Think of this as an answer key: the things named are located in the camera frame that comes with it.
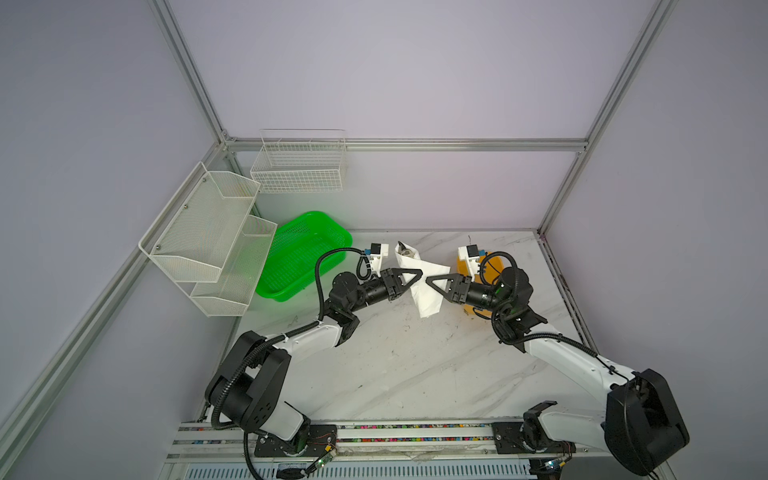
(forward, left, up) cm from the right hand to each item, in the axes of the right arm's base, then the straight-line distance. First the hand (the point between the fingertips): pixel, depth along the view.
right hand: (427, 285), depth 70 cm
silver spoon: (+9, +5, +3) cm, 10 cm away
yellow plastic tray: (+5, -15, +3) cm, 16 cm away
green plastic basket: (+36, +48, -26) cm, 65 cm away
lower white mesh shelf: (+8, +57, -15) cm, 60 cm away
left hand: (+3, +1, 0) cm, 3 cm away
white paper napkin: (-2, 0, -2) cm, 3 cm away
